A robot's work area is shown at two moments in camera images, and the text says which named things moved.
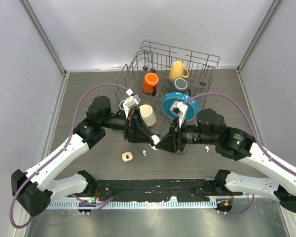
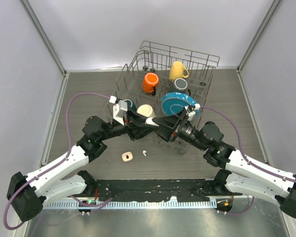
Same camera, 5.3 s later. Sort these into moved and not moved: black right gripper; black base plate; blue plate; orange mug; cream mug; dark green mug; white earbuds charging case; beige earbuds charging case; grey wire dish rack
Moved: black right gripper; dark green mug; white earbuds charging case
Not moved: grey wire dish rack; black base plate; orange mug; cream mug; beige earbuds charging case; blue plate
